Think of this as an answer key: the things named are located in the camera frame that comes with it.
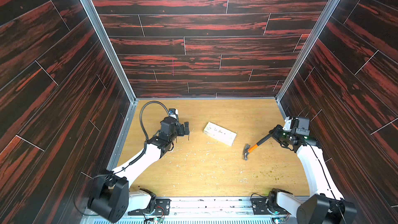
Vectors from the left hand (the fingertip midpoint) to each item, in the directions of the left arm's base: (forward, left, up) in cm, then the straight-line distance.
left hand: (182, 122), depth 86 cm
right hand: (-5, -51, 0) cm, 51 cm away
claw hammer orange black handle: (-9, -39, -14) cm, 42 cm away
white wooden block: (+1, -25, -13) cm, 28 cm away
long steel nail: (+1, -3, -16) cm, 17 cm away
